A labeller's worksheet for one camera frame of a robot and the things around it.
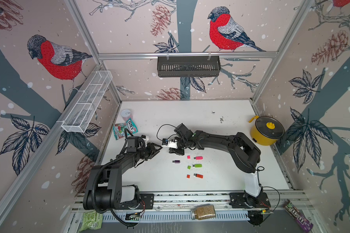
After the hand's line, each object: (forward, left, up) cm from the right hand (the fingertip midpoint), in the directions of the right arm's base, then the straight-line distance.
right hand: (171, 147), depth 90 cm
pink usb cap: (-4, -11, -5) cm, 13 cm away
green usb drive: (-9, -17, -5) cm, 20 cm away
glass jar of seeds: (-33, -18, 0) cm, 38 cm away
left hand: (-1, +5, +3) cm, 6 cm away
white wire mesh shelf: (+12, +46, +28) cm, 55 cm away
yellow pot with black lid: (+12, -62, +3) cm, 63 cm away
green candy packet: (+13, +38, -1) cm, 41 cm away
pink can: (+25, +36, +1) cm, 44 cm away
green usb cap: (-11, -11, -5) cm, 16 cm away
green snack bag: (-38, +36, -3) cm, 53 cm away
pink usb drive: (-4, -17, -5) cm, 19 cm away
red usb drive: (-16, -17, -4) cm, 23 cm away
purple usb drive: (-8, -4, -4) cm, 10 cm away
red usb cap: (-16, -11, -4) cm, 20 cm away
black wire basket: (+52, -10, +26) cm, 59 cm away
